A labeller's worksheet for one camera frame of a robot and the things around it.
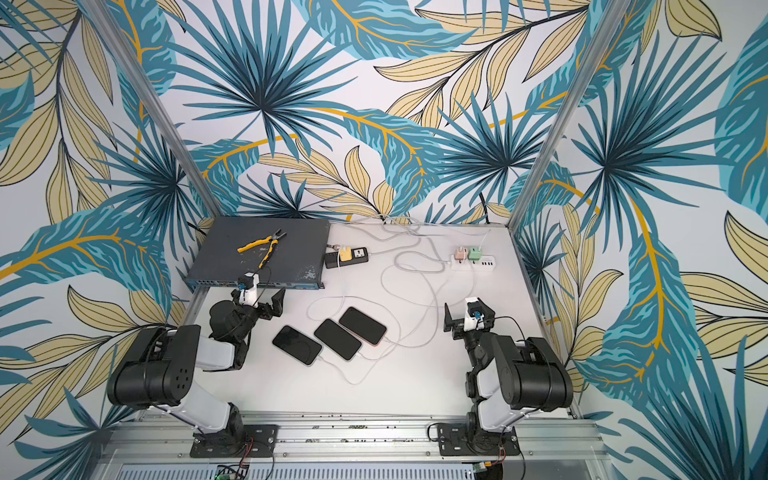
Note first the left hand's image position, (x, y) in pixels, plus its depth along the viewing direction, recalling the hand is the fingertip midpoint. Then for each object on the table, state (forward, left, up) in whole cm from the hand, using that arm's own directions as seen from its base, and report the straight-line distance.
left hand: (271, 287), depth 91 cm
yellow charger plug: (+16, -21, -3) cm, 27 cm away
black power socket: (+18, -25, -6) cm, 32 cm away
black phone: (-12, -21, -9) cm, 26 cm away
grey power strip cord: (+14, -45, -9) cm, 48 cm away
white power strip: (+16, -71, -6) cm, 73 cm away
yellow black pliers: (+22, +5, -2) cm, 22 cm away
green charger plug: (+17, -65, -2) cm, 68 cm away
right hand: (-5, -53, +2) cm, 54 cm away
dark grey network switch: (+14, -4, -5) cm, 16 cm away
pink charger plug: (+16, -61, -2) cm, 63 cm away
